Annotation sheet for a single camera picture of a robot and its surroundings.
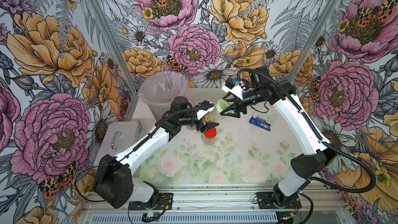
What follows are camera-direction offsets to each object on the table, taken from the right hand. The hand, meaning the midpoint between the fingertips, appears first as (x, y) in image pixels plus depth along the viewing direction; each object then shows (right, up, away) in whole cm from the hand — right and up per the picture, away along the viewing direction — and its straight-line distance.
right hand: (224, 108), depth 68 cm
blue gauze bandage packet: (+27, -10, +33) cm, 44 cm away
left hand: (-5, -5, +8) cm, 10 cm away
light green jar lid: (-1, +2, 0) cm, 2 cm away
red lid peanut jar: (-6, -16, +18) cm, 25 cm away
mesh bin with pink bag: (-35, +10, +24) cm, 44 cm away
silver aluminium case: (-51, -14, +10) cm, 54 cm away
